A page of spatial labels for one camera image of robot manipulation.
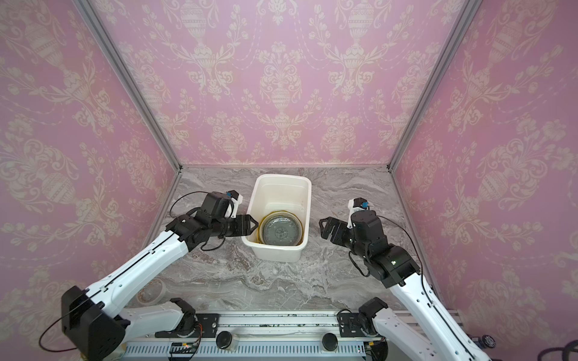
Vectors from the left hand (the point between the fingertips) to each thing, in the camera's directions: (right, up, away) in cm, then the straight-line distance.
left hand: (254, 226), depth 77 cm
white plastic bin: (+8, +5, +31) cm, 32 cm away
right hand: (+26, +2, -6) cm, 27 cm away
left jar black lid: (-6, -30, -14) cm, 33 cm away
